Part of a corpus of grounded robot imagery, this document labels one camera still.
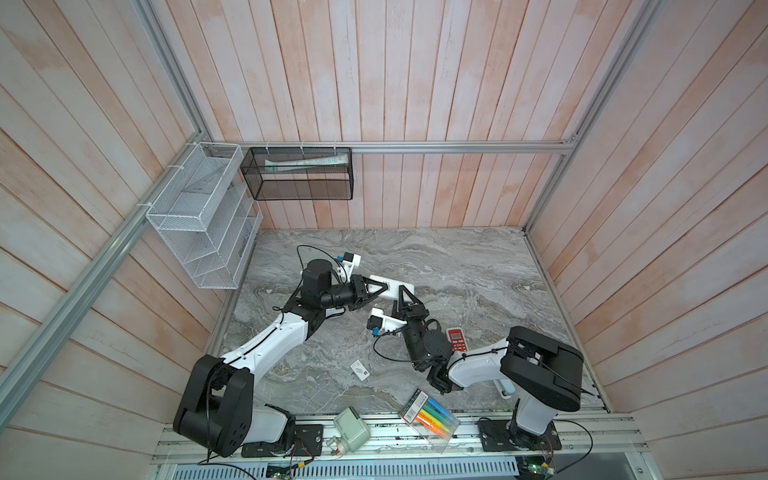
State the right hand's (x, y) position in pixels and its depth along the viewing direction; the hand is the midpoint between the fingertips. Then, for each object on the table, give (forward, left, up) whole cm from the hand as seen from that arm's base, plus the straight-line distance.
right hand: (406, 287), depth 78 cm
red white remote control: (-5, -17, -20) cm, 27 cm away
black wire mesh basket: (+46, +35, +4) cm, 58 cm away
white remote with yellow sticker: (-2, +4, +1) cm, 4 cm away
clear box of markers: (-28, -7, -20) cm, 35 cm away
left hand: (-3, +5, +1) cm, 6 cm away
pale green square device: (-31, +13, -16) cm, 37 cm away
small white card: (-16, +13, -20) cm, 28 cm away
